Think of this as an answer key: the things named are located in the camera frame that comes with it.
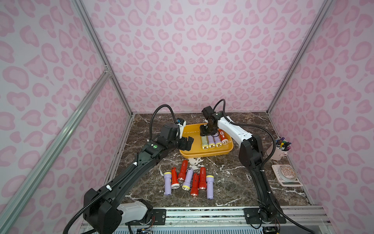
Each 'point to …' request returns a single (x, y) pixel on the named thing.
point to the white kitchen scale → (286, 176)
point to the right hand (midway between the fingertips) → (204, 133)
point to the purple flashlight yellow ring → (186, 185)
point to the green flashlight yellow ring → (205, 145)
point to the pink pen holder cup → (282, 147)
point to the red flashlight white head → (174, 179)
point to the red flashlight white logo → (223, 138)
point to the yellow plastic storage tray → (193, 130)
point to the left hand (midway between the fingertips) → (187, 136)
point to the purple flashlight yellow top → (210, 180)
